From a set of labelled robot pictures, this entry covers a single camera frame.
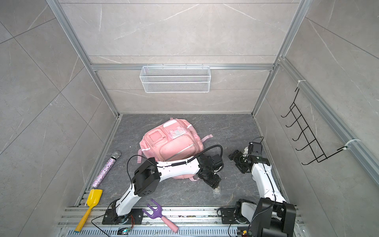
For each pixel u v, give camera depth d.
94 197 0.80
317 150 0.65
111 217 0.64
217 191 0.81
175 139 0.93
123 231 0.69
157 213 0.75
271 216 0.39
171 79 1.01
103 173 0.87
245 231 0.70
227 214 0.73
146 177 0.53
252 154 0.66
